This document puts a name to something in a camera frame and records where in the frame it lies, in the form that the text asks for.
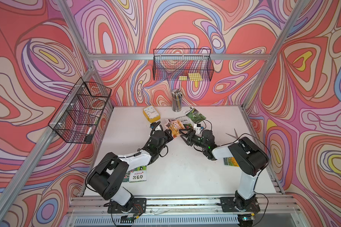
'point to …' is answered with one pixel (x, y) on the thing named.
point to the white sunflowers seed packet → (185, 119)
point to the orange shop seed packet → (174, 126)
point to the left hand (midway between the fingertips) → (174, 130)
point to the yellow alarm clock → (151, 114)
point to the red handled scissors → (236, 137)
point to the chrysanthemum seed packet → (188, 126)
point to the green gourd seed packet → (194, 115)
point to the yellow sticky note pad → (195, 76)
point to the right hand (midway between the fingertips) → (179, 135)
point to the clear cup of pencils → (176, 97)
